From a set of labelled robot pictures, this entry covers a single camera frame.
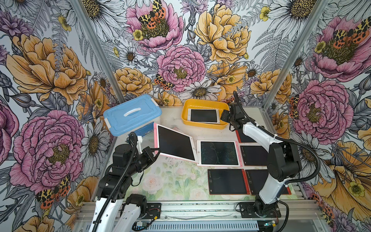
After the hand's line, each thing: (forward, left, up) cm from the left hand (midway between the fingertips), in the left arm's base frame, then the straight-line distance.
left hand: (161, 156), depth 68 cm
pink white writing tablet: (+14, -33, -25) cm, 43 cm away
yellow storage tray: (+57, -15, -20) cm, 62 cm away
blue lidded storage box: (+32, +20, -7) cm, 38 cm away
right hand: (+31, -37, -8) cm, 49 cm away
